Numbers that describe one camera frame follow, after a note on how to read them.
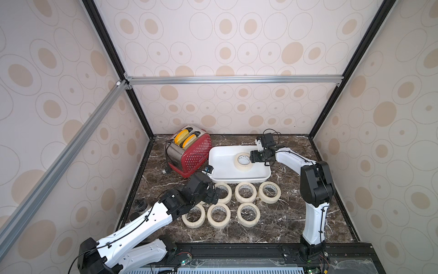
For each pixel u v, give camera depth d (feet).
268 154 2.46
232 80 3.11
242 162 3.45
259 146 2.75
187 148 2.94
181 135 3.02
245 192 3.04
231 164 3.38
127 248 1.37
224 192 3.03
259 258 2.40
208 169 2.12
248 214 2.80
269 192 3.04
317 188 1.76
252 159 2.95
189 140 2.92
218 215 2.80
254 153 2.95
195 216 2.79
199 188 1.81
